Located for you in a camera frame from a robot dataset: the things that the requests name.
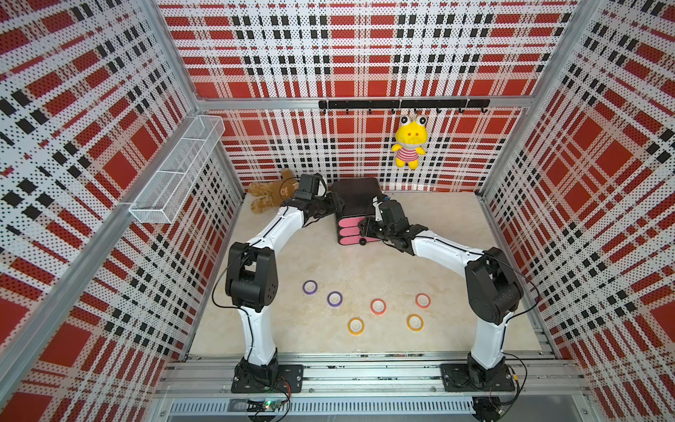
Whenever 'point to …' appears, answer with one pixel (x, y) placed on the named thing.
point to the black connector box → (488, 409)
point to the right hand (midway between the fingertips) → (363, 223)
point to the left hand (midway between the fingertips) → (344, 203)
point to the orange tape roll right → (415, 322)
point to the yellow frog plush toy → (410, 135)
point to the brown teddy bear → (273, 193)
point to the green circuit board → (264, 405)
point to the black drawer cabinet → (353, 201)
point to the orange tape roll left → (356, 326)
